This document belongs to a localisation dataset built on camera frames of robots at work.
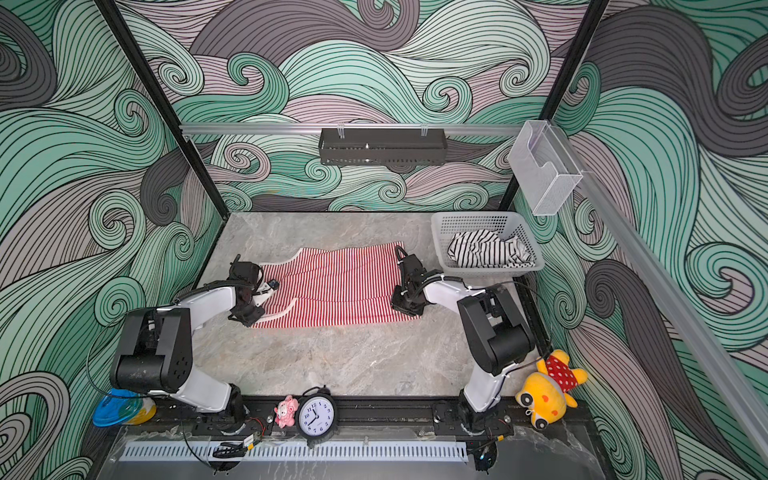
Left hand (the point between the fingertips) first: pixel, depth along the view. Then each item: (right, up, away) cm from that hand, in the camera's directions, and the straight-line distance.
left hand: (243, 308), depth 92 cm
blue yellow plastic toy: (-16, -16, -25) cm, 34 cm away
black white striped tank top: (+82, +18, +15) cm, 85 cm away
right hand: (+48, 0, +2) cm, 48 cm away
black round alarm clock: (+28, -21, -20) cm, 40 cm away
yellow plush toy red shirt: (+83, -16, -22) cm, 87 cm away
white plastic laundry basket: (+91, +28, +18) cm, 97 cm away
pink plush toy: (+20, -20, -21) cm, 35 cm away
